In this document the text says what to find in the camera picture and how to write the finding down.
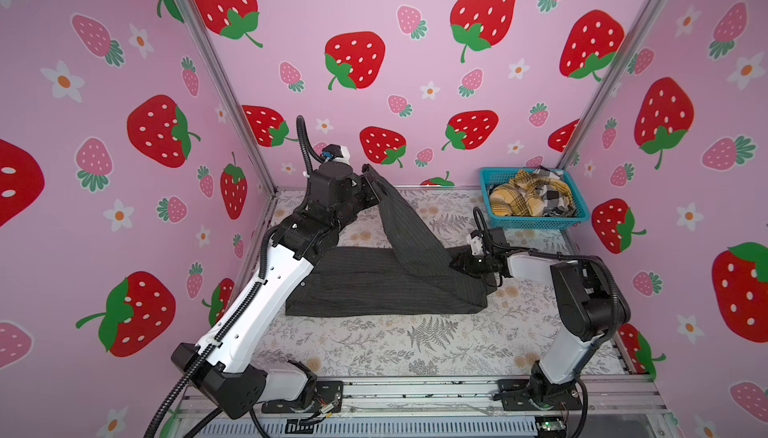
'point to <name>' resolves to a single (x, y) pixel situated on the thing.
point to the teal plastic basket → (556, 210)
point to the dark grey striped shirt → (411, 277)
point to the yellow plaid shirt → (520, 195)
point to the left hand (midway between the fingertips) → (379, 176)
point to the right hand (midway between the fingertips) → (454, 265)
